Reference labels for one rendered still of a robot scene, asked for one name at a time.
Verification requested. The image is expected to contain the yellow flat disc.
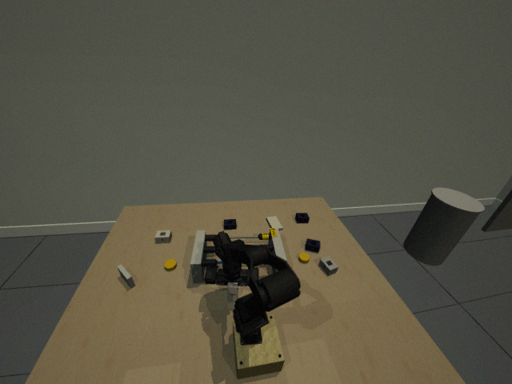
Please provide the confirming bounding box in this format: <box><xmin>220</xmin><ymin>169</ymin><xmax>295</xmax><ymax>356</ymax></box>
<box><xmin>299</xmin><ymin>253</ymin><xmax>310</xmax><ymax>263</ymax></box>
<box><xmin>165</xmin><ymin>259</ymin><xmax>177</xmax><ymax>271</ymax></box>

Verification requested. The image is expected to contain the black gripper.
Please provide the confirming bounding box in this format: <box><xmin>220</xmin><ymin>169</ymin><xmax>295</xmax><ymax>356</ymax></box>
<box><xmin>205</xmin><ymin>265</ymin><xmax>259</xmax><ymax>286</ymax></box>

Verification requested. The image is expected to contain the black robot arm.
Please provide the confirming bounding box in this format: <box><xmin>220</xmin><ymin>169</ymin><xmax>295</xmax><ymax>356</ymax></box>
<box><xmin>212</xmin><ymin>231</ymin><xmax>300</xmax><ymax>346</ymax></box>

